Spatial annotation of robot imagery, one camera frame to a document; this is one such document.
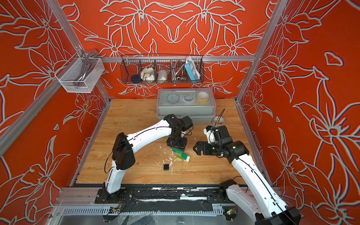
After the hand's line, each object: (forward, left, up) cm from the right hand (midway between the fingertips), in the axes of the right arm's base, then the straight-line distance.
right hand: (198, 148), depth 73 cm
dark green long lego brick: (0, +8, -11) cm, 13 cm away
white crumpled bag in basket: (+46, +33, +15) cm, 58 cm away
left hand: (+3, +9, -6) cm, 11 cm away
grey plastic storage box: (+30, -2, +3) cm, 30 cm away
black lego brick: (-5, +18, -15) cm, 24 cm away
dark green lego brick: (+2, +12, -6) cm, 14 cm away
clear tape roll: (+29, -21, -16) cm, 39 cm away
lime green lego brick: (0, +11, -8) cm, 13 cm away
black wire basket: (+55, +24, +14) cm, 61 cm away
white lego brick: (-1, +5, -13) cm, 14 cm away
